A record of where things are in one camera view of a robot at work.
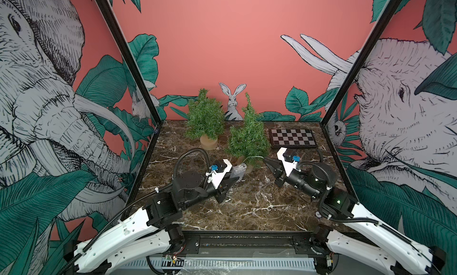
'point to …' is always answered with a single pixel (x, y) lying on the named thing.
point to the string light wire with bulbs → (252, 156)
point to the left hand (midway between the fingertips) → (236, 174)
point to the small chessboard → (290, 138)
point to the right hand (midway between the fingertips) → (264, 157)
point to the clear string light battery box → (238, 171)
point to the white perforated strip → (230, 262)
